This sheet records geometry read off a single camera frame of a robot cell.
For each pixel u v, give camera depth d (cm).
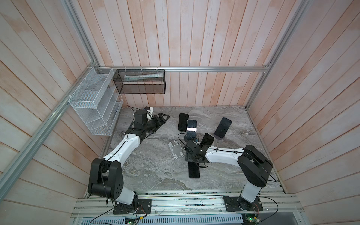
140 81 104
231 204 73
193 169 85
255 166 47
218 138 98
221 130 96
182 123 100
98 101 72
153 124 75
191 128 96
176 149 89
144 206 73
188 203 75
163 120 75
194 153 71
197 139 84
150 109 80
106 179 43
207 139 87
